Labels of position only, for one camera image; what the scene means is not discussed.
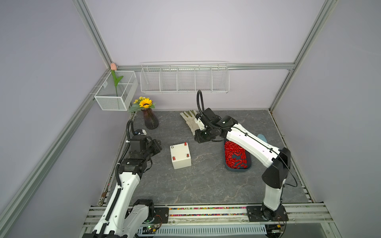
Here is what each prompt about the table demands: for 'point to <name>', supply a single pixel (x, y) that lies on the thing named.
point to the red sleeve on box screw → (185, 144)
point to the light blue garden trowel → (262, 137)
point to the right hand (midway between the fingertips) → (195, 137)
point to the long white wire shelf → (185, 77)
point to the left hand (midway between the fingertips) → (158, 143)
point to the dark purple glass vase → (151, 120)
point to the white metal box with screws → (180, 155)
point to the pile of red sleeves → (235, 156)
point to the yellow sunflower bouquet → (142, 103)
